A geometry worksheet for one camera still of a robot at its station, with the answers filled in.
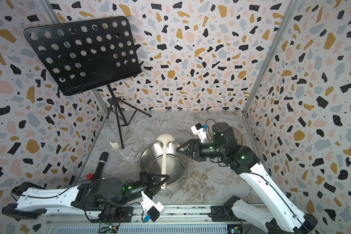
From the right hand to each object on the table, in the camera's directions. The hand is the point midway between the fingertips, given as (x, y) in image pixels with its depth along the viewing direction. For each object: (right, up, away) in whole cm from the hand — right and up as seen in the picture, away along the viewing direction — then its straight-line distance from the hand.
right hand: (179, 154), depth 57 cm
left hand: (-5, -6, -3) cm, 8 cm away
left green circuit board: (-35, -38, +14) cm, 54 cm away
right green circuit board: (+27, -40, +15) cm, 50 cm away
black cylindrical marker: (-49, -12, +33) cm, 60 cm away
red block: (-53, -19, +27) cm, 62 cm away
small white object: (-46, -2, +41) cm, 61 cm away
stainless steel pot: (-20, -11, +35) cm, 42 cm away
